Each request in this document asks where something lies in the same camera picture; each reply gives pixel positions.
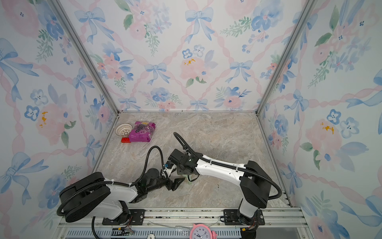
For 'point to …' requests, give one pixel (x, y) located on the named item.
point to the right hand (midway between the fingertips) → (184, 170)
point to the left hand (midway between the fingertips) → (181, 174)
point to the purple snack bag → (142, 131)
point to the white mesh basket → (124, 130)
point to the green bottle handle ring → (186, 176)
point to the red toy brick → (126, 140)
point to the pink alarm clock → (202, 231)
